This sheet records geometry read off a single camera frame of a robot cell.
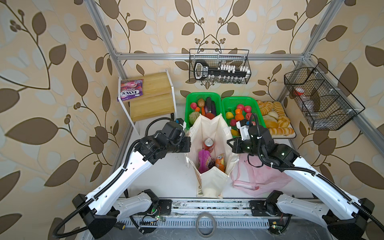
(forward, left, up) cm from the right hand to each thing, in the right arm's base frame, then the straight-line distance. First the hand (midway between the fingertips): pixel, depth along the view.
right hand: (227, 143), depth 70 cm
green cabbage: (+31, +16, -16) cm, 39 cm away
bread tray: (+29, -43, -20) cm, 56 cm away
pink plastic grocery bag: (-8, -17, -25) cm, 31 cm away
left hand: (0, +16, +1) cm, 17 cm away
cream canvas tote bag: (-14, +8, -13) cm, 21 cm away
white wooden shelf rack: (+40, +40, -7) cm, 57 cm away
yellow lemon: (+35, -10, -20) cm, 42 cm away
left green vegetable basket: (+46, +6, -19) cm, 50 cm away
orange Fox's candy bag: (-4, +3, -12) cm, 13 cm away
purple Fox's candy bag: (+30, +50, +10) cm, 59 cm away
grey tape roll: (-25, +9, -27) cm, 38 cm away
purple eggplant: (+41, +1, -20) cm, 46 cm away
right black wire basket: (+15, -50, +9) cm, 53 cm away
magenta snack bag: (-3, +10, -12) cm, 16 cm away
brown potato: (+46, +10, -18) cm, 51 cm away
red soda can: (+8, +8, -15) cm, 19 cm away
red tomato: (+35, +4, -20) cm, 40 cm away
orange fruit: (+36, -18, -22) cm, 45 cm away
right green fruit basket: (+42, -16, -21) cm, 50 cm away
